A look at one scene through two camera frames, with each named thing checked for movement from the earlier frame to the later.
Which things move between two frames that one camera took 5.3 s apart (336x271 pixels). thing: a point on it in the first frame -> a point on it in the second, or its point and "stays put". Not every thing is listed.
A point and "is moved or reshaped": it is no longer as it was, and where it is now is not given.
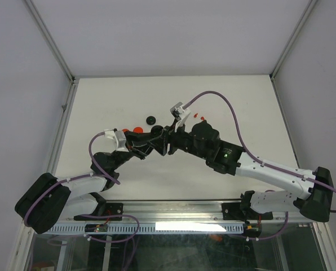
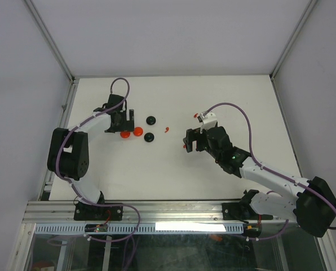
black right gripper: (161, 145) -> (193, 135)
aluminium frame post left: (51, 39) stays put
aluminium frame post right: (292, 39) stays put
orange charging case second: (137, 130) stays put
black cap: (157, 131) is moved or reshaped
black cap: (150, 120) stays put
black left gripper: (136, 143) -> (128, 125)
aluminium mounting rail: (188, 212) stays put
